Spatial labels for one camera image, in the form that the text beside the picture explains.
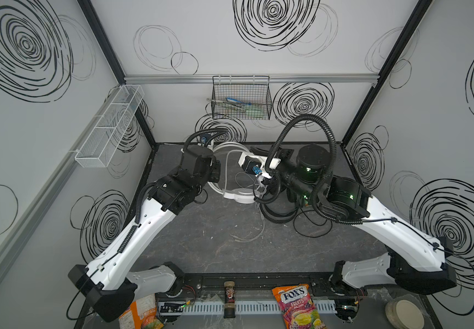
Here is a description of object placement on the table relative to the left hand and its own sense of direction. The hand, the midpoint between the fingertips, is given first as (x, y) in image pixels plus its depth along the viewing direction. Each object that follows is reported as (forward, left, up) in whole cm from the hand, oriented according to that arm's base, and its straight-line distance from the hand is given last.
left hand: (213, 159), depth 69 cm
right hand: (-6, -14, +15) cm, 21 cm away
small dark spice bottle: (-37, -7, -29) cm, 48 cm away
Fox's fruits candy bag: (-38, -30, -30) cm, 57 cm away
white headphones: (-10, -10, -5) cm, 15 cm away
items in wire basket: (+28, -6, +1) cm, 29 cm away
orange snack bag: (-42, +22, -29) cm, 55 cm away
